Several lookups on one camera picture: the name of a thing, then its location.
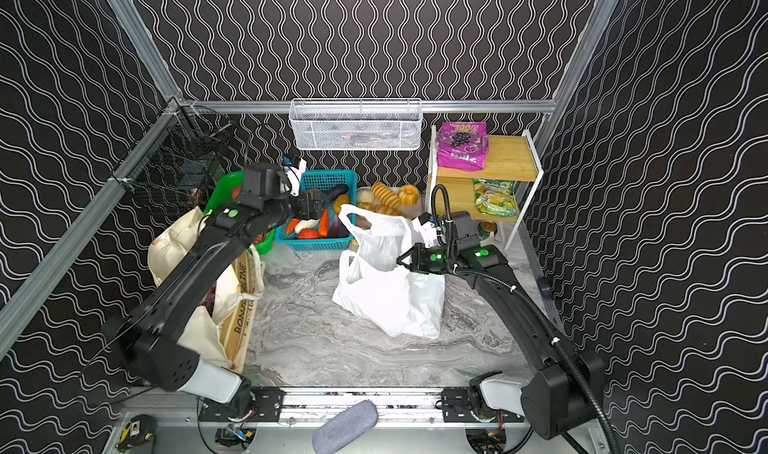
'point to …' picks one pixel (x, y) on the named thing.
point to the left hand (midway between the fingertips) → (323, 195)
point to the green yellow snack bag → (495, 197)
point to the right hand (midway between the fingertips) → (400, 261)
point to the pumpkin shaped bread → (408, 194)
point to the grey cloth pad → (345, 426)
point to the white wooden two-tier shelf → (510, 157)
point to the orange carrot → (324, 230)
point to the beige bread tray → (366, 198)
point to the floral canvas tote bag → (236, 329)
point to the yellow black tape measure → (139, 431)
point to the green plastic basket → (221, 196)
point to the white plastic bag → (382, 290)
